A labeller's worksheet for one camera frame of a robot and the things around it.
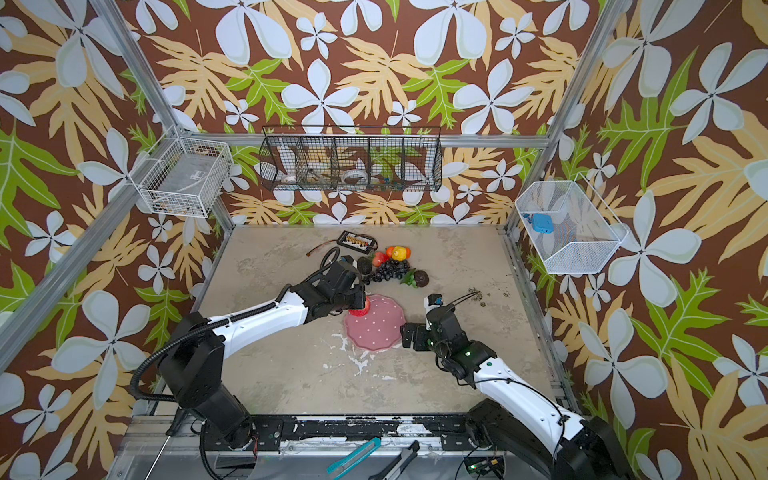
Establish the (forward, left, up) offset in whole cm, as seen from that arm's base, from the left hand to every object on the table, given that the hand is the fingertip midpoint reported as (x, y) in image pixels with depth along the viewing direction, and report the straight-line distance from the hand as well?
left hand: (368, 291), depth 87 cm
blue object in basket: (+15, -51, +13) cm, 55 cm away
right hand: (-10, -13, -3) cm, 16 cm away
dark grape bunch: (+13, -7, -7) cm, 17 cm away
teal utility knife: (-41, +2, -11) cm, 42 cm away
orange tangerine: (+23, -7, -10) cm, 26 cm away
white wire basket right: (+8, -59, +18) cm, 62 cm away
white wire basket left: (+25, +54, +23) cm, 63 cm away
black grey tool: (-41, -9, -11) cm, 43 cm away
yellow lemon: (+20, -10, -6) cm, 23 cm away
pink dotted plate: (-7, -4, -11) cm, 13 cm away
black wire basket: (+40, +6, +19) cm, 45 cm away
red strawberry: (+19, -3, -9) cm, 21 cm away
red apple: (-5, +3, -4) cm, 7 cm away
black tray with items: (+29, +6, -11) cm, 32 cm away
